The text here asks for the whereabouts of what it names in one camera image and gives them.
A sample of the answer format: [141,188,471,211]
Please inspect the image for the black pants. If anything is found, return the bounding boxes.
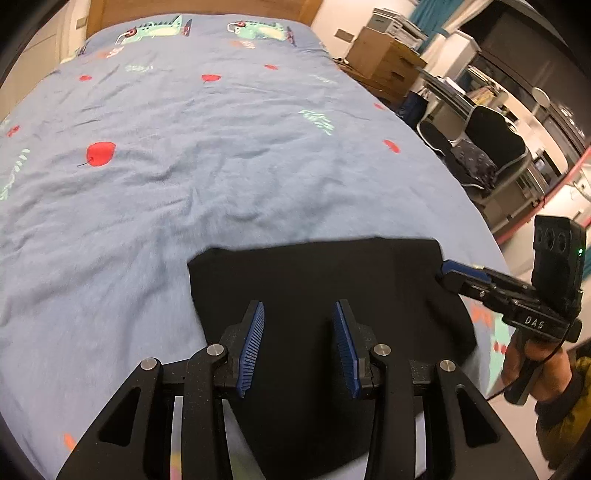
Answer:
[188,238,477,479]

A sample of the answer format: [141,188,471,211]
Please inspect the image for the person's right hand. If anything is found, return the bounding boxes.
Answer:
[501,334,572,402]

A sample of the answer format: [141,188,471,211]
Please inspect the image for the yellow jacket right sleeve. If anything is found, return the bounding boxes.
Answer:
[535,354,590,470]

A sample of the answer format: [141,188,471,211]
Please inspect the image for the black office chair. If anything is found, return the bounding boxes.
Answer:
[417,106,532,198]

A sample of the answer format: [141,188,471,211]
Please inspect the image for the cluttered desk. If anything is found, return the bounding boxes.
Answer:
[417,67,569,235]

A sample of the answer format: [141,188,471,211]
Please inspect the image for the wooden drawer chest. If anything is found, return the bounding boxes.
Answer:
[337,27,427,107]

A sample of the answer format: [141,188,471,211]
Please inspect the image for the blue patterned bedspread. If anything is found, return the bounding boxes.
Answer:
[1,14,506,479]

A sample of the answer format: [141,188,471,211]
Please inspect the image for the teal curtain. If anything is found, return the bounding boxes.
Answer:
[410,0,491,39]

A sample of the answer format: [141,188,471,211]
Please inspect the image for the white printer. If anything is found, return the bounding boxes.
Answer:
[367,8,428,51]

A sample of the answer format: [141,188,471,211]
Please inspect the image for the white wardrobe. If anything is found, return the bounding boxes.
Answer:
[1,0,91,118]

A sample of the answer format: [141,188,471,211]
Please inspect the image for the wooden headboard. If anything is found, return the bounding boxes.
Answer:
[86,0,322,38]

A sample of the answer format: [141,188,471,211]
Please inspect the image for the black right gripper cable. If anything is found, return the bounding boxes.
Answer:
[484,322,574,402]

